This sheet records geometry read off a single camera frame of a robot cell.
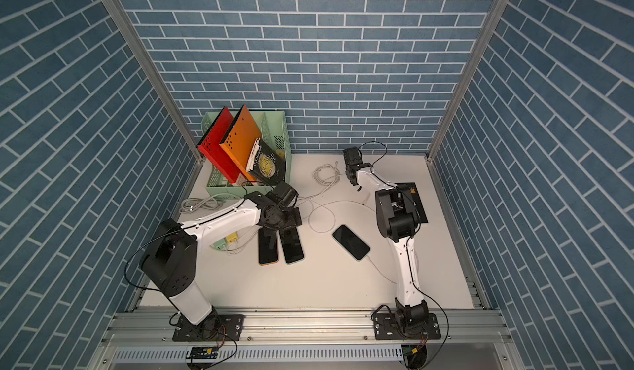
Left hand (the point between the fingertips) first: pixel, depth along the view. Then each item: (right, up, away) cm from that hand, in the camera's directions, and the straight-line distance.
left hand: (297, 225), depth 89 cm
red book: (-31, +29, -3) cm, 42 cm away
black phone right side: (+20, -7, +2) cm, 21 cm away
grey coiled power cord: (-44, +7, +10) cm, 46 cm away
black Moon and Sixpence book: (-14, +23, +10) cm, 28 cm away
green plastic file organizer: (-12, +38, +16) cm, 43 cm away
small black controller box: (-26, -34, -17) cm, 46 cm away
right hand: (+28, +20, +20) cm, 40 cm away
